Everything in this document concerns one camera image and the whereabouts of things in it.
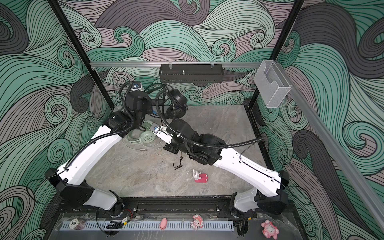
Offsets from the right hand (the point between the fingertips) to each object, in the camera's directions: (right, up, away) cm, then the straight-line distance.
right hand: (166, 133), depth 62 cm
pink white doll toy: (+13, -42, +5) cm, 44 cm away
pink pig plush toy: (+46, -44, +3) cm, 64 cm away
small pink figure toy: (-3, -43, +7) cm, 44 cm away
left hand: (-12, +16, +8) cm, 22 cm away
